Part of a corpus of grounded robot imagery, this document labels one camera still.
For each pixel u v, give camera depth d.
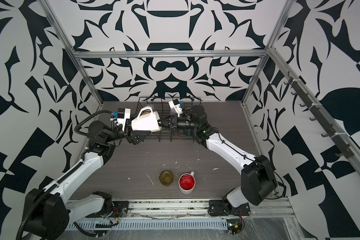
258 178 0.43
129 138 0.60
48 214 0.39
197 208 0.76
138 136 0.60
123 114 0.56
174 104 0.67
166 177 0.83
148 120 0.60
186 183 0.82
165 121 0.68
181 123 0.64
